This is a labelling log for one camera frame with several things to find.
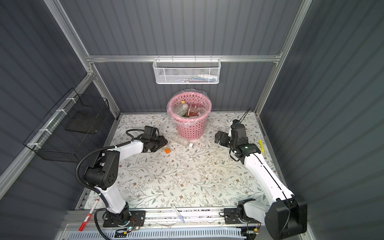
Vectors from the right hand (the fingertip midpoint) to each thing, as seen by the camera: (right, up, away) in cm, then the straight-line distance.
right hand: (224, 137), depth 82 cm
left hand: (-37, -5, +16) cm, 41 cm away
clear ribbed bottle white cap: (-28, -3, +18) cm, 33 cm away
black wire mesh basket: (-81, +2, -10) cm, 81 cm away
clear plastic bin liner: (-20, +26, +18) cm, 37 cm away
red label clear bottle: (-17, +16, +10) cm, 25 cm away
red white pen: (-71, -43, -11) cm, 84 cm away
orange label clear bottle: (-35, -10, +14) cm, 39 cm away
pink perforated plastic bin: (-19, +5, +9) cm, 22 cm away
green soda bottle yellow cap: (-25, +17, +14) cm, 33 cm away
